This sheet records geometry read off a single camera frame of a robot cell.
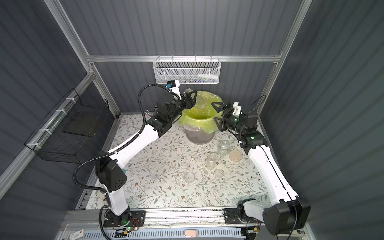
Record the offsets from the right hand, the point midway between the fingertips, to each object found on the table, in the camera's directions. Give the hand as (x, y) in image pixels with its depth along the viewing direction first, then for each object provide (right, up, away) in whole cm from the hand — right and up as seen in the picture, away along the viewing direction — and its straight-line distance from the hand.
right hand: (214, 109), depth 67 cm
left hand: (-8, +8, +3) cm, 12 cm away
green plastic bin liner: (-4, 0, +36) cm, 36 cm away
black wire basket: (-70, -12, +5) cm, 71 cm away
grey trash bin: (-7, -14, +31) cm, 34 cm away
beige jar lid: (+18, -27, +29) cm, 43 cm away
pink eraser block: (-11, -56, 0) cm, 57 cm away
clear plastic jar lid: (+6, -36, +22) cm, 43 cm away
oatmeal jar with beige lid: (+11, -22, +32) cm, 40 cm away
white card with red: (-64, -59, +2) cm, 87 cm away
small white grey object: (-59, -44, +11) cm, 75 cm away
